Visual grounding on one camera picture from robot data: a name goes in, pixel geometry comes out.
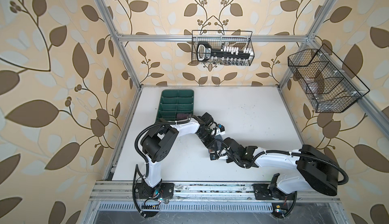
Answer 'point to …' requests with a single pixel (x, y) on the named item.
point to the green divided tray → (173, 102)
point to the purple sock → (182, 116)
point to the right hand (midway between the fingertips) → (224, 146)
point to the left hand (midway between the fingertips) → (217, 146)
